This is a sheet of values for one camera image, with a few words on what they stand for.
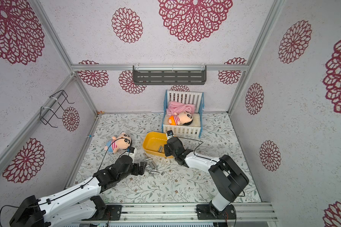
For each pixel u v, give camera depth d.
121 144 0.95
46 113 0.73
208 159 0.53
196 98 1.10
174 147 0.70
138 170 0.73
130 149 0.71
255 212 0.76
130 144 0.95
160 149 0.97
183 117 1.01
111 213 0.73
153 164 0.90
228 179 0.45
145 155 0.95
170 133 0.79
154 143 1.01
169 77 0.95
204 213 0.72
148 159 0.93
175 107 1.10
